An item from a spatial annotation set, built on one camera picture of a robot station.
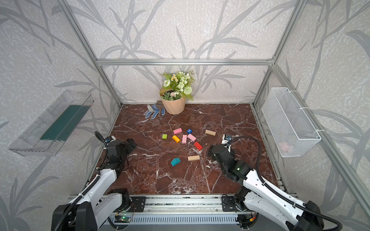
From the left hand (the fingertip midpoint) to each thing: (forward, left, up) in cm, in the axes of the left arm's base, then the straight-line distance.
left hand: (129, 138), depth 87 cm
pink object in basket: (-10, -86, +11) cm, 87 cm away
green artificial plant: (+30, -28, +16) cm, 44 cm away
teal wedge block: (-11, -28, -9) cm, 31 cm away
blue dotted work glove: (+32, -7, -10) cm, 35 cm away
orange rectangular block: (+5, -28, -10) cm, 30 cm away
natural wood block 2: (+11, -51, -10) cm, 53 cm away
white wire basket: (-9, -81, +26) cm, 86 cm away
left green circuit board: (-39, -6, -10) cm, 41 cm away
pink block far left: (+12, -28, -10) cm, 32 cm away
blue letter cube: (+12, -36, -9) cm, 39 cm away
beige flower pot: (+27, -24, 0) cm, 36 cm away
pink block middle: (+5, -33, -10) cm, 35 cm away
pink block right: (+7, -38, -10) cm, 40 cm away
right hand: (-5, -53, +5) cm, 53 cm away
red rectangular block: (+1, -42, -11) cm, 44 cm away
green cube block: (+8, -19, -10) cm, 23 cm away
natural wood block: (-8, -39, -11) cm, 42 cm away
